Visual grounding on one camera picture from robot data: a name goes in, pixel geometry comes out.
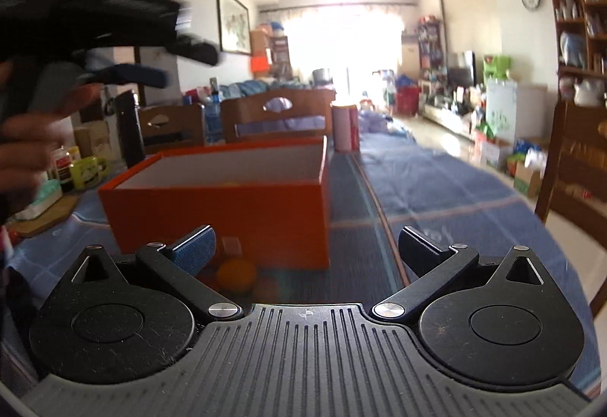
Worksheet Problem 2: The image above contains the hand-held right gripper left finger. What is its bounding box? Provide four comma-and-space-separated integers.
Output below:
61, 224, 244, 322

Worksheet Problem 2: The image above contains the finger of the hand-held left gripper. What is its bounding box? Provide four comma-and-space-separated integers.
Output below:
165, 34, 220, 66
86, 63, 170, 89

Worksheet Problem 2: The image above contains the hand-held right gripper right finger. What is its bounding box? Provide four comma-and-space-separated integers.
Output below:
371, 226, 551, 321

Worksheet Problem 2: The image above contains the orange cardboard box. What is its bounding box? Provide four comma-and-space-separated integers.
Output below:
97, 135, 332, 270

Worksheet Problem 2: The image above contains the orange fruit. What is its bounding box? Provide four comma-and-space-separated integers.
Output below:
215, 258, 258, 295

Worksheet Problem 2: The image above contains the person's left hand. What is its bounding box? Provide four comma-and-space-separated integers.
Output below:
0, 82, 104, 229

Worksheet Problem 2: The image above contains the black thermos flask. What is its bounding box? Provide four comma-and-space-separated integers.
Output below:
116, 90, 146, 169

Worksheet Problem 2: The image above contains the wooden dining chair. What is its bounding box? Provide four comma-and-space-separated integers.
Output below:
535, 99, 607, 253
220, 88, 335, 144
137, 103, 208, 155

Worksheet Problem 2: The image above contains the blue patterned tablecloth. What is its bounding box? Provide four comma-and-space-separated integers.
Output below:
0, 132, 603, 399

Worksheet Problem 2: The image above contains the blue plastic water bottle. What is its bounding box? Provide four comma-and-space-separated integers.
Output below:
203, 90, 224, 144

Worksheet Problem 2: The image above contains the distant wooden bookshelf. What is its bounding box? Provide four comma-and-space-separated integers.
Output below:
267, 35, 290, 77

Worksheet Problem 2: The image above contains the green panda mug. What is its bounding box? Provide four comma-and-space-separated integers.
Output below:
70, 156, 111, 190

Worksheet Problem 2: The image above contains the cardboard box with green print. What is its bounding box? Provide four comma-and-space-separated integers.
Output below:
514, 160, 542, 198

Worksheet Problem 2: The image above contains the red drink can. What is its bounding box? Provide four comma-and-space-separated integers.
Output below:
331, 103, 362, 153

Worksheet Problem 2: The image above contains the wooden cutting board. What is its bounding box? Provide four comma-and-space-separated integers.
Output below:
8, 194, 82, 238

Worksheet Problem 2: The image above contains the red plastic basket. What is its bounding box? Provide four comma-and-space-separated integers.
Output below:
395, 87, 421, 117

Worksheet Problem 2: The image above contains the teal tissue pack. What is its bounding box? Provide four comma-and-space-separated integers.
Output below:
16, 179, 64, 220

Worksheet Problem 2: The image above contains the white cabinet with green print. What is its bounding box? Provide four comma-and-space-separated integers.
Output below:
486, 80, 521, 143

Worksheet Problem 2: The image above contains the black television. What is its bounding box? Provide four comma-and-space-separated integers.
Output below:
448, 50, 477, 89

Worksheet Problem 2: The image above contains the tall dark bookshelf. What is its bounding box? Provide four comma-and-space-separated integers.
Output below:
417, 16, 447, 82

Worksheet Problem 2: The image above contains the wooden display cabinet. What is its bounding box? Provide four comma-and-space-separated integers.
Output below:
548, 0, 607, 106

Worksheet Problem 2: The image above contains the framed wall painting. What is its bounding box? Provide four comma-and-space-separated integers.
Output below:
215, 0, 251, 56

